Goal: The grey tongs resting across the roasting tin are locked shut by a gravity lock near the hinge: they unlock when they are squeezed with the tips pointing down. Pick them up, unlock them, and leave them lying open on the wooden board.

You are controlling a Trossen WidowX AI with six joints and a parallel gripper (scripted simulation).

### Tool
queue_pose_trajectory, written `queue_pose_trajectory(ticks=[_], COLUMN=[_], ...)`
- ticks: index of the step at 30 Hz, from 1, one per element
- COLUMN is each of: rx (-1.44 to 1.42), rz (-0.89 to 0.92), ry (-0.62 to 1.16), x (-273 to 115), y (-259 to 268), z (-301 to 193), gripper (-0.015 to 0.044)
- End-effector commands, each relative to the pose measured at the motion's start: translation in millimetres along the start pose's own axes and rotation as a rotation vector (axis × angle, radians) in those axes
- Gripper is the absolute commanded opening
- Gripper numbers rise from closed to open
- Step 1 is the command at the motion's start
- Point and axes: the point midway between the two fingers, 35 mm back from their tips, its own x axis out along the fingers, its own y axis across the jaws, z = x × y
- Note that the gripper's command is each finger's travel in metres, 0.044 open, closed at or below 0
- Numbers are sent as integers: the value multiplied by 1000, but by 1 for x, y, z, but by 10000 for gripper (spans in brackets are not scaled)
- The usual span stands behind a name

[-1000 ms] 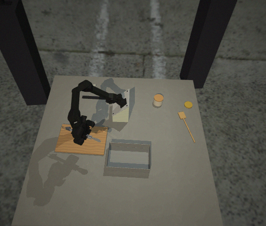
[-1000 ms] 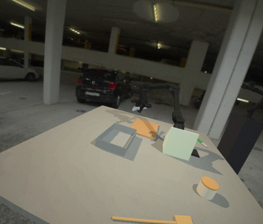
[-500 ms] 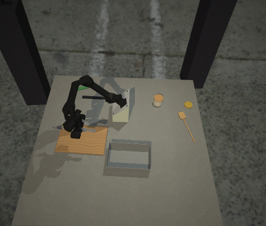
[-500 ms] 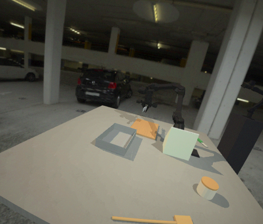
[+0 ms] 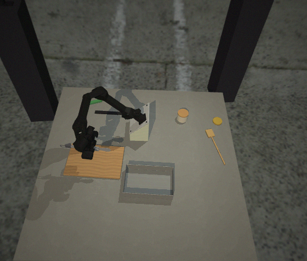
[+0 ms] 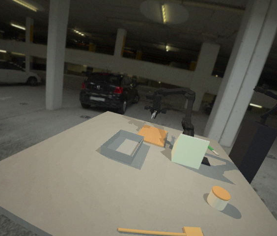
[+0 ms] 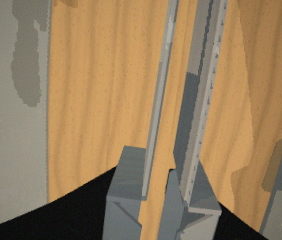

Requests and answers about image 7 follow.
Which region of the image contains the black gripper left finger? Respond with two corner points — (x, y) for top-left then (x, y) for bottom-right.
(0, 167), (117, 240)

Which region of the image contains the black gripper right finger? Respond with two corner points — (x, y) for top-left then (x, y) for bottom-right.
(213, 201), (268, 240)

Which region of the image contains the light brown wooden board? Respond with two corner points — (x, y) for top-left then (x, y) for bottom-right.
(48, 0), (282, 240)

